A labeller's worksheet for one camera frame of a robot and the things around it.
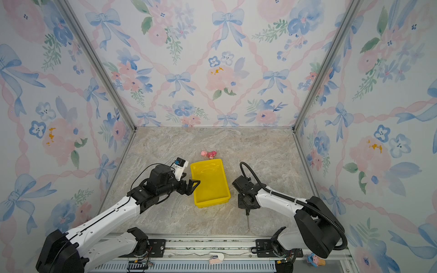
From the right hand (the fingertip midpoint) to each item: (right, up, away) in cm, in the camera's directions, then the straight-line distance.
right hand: (244, 202), depth 88 cm
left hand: (-25, +15, -9) cm, 30 cm away
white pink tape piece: (-12, -17, -18) cm, 27 cm away
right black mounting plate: (+7, -15, -14) cm, 22 cm away
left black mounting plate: (-40, -15, -13) cm, 45 cm away
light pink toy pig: (-22, +24, +16) cm, 37 cm away
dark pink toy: (-18, +24, +15) cm, 33 cm away
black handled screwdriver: (+1, -4, -4) cm, 6 cm away
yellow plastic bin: (-16, +6, +5) cm, 17 cm away
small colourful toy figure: (+26, -17, -19) cm, 37 cm away
